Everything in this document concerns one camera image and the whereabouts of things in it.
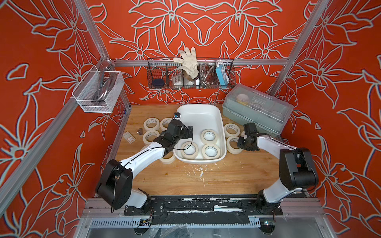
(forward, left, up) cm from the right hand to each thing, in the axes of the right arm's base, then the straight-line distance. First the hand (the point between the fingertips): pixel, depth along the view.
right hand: (238, 143), depth 94 cm
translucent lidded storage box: (+21, -6, +16) cm, 27 cm away
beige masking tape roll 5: (-9, +31, -1) cm, 33 cm away
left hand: (+3, +33, +15) cm, 37 cm away
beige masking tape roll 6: (-6, +18, -1) cm, 19 cm away
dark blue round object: (+33, +54, +25) cm, 68 cm away
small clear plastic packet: (+4, +74, -1) cm, 74 cm away
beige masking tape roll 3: (-11, +44, 0) cm, 46 cm away
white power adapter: (+30, +40, +28) cm, 57 cm away
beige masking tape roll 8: (-5, +6, +1) cm, 8 cm away
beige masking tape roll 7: (+14, +1, 0) cm, 14 cm away
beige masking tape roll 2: (+5, +60, 0) cm, 60 cm away
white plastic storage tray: (+22, +22, +1) cm, 31 cm away
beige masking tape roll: (+16, +61, -1) cm, 63 cm away
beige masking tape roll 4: (+7, +18, -2) cm, 20 cm away
